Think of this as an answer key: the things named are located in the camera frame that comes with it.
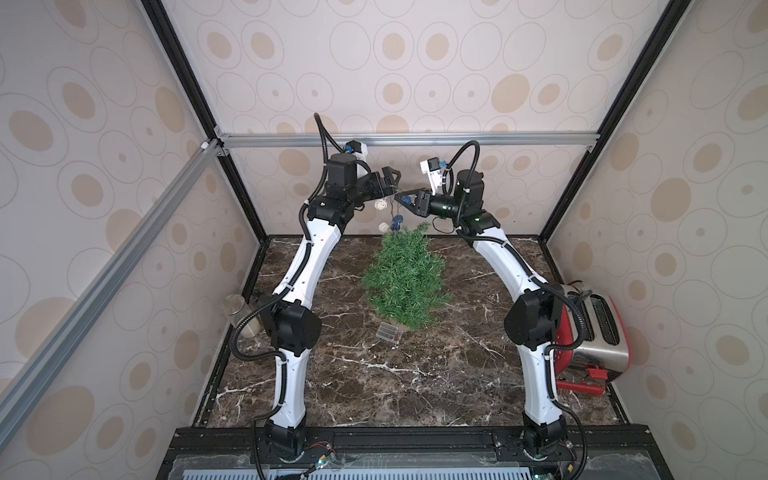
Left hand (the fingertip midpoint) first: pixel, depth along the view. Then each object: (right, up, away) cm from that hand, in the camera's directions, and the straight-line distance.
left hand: (399, 171), depth 77 cm
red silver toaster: (+50, -45, -5) cm, 68 cm away
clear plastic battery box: (-3, -45, +15) cm, 48 cm away
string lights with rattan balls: (0, -11, +10) cm, 15 cm away
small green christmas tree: (+2, -28, -6) cm, 29 cm away
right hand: (+3, -5, +3) cm, 7 cm away
